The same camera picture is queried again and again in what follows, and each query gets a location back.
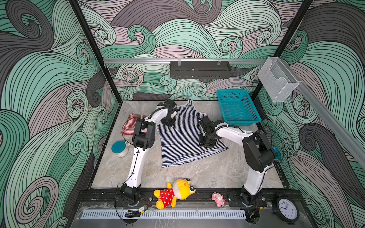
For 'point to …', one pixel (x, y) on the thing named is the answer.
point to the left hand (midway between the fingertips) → (169, 123)
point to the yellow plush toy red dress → (181, 189)
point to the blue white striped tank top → (180, 143)
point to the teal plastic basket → (237, 108)
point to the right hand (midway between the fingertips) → (201, 145)
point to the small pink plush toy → (218, 198)
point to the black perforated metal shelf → (200, 70)
